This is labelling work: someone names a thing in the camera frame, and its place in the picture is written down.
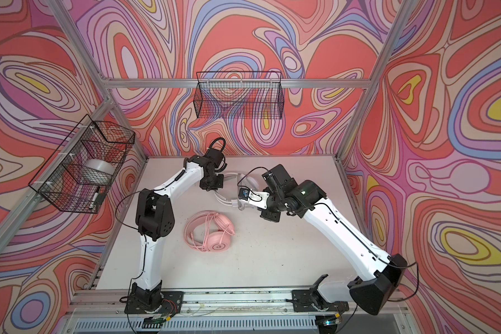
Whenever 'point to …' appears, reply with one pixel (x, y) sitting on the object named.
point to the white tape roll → (97, 172)
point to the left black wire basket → (77, 173)
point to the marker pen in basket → (97, 189)
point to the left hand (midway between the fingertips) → (220, 185)
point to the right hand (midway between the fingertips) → (265, 209)
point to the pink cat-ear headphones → (208, 231)
